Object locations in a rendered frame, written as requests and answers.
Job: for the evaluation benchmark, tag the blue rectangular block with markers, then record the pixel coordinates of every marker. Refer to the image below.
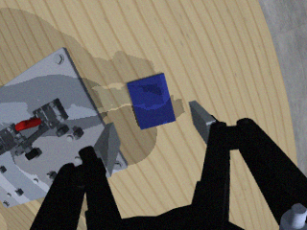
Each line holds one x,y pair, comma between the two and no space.
151,101

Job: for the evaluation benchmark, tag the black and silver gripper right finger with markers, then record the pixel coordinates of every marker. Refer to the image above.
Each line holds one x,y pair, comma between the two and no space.
280,181

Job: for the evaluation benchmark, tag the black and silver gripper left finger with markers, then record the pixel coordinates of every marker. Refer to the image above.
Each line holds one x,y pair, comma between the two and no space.
61,208

